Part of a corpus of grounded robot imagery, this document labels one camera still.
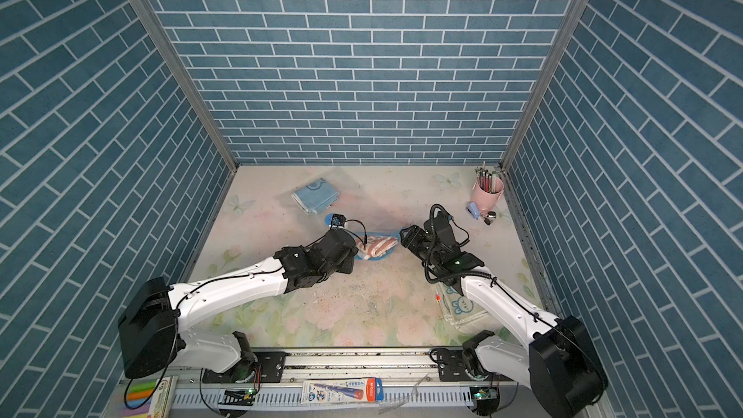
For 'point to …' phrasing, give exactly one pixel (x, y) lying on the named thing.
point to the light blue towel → (315, 196)
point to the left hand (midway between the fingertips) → (358, 255)
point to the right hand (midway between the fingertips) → (407, 236)
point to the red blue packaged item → (339, 391)
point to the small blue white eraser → (473, 209)
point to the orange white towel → (375, 246)
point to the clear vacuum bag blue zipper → (347, 199)
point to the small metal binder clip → (491, 215)
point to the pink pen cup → (487, 200)
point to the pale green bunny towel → (456, 308)
